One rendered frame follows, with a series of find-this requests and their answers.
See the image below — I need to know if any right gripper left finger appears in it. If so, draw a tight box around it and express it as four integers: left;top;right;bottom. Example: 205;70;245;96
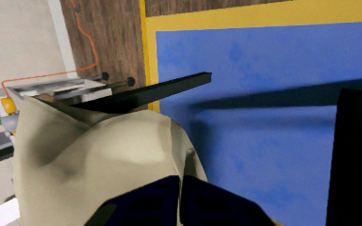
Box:
97;175;178;226

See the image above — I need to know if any cream pillow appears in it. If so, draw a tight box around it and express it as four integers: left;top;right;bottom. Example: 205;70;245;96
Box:
13;94;207;226

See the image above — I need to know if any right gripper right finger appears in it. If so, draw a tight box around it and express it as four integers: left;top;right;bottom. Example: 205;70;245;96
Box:
182;175;265;226

